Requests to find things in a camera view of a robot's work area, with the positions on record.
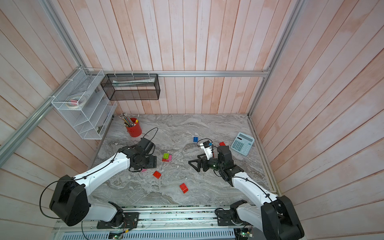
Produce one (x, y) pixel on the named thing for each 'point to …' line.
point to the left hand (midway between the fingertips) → (149, 166)
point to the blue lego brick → (195, 139)
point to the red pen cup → (135, 131)
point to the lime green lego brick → (166, 155)
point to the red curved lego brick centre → (157, 174)
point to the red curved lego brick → (222, 144)
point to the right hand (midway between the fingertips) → (194, 158)
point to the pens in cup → (128, 122)
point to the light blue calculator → (243, 143)
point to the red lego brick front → (184, 188)
